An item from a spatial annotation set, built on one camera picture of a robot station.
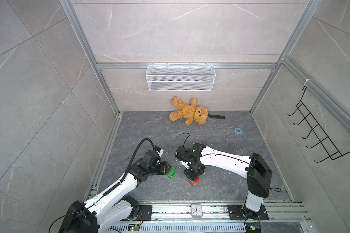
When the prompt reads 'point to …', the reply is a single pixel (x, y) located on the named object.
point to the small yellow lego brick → (192, 181)
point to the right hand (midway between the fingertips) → (194, 178)
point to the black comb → (217, 116)
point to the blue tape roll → (237, 130)
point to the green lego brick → (171, 172)
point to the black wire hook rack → (324, 143)
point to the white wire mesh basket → (180, 78)
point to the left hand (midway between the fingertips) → (169, 165)
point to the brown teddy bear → (198, 114)
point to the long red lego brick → (196, 180)
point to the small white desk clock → (196, 210)
